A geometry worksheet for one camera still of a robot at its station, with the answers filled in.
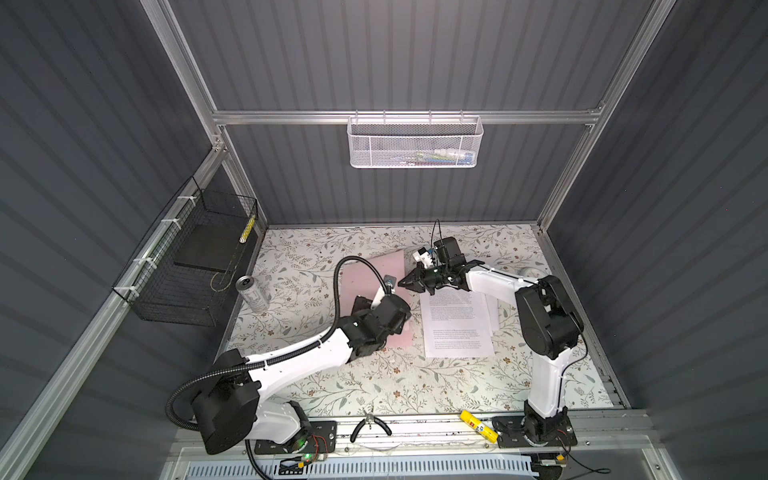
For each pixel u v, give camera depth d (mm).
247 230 811
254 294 881
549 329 524
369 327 610
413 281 832
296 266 1084
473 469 697
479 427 734
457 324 942
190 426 438
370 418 769
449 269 771
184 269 734
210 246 768
